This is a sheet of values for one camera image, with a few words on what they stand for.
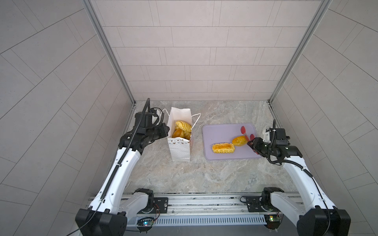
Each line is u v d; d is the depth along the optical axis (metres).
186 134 0.84
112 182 0.40
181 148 0.75
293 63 0.93
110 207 0.36
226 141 0.90
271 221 0.68
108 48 0.85
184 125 0.81
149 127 0.56
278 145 0.59
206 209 0.71
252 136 0.92
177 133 0.84
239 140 0.89
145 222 0.64
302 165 0.48
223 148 0.87
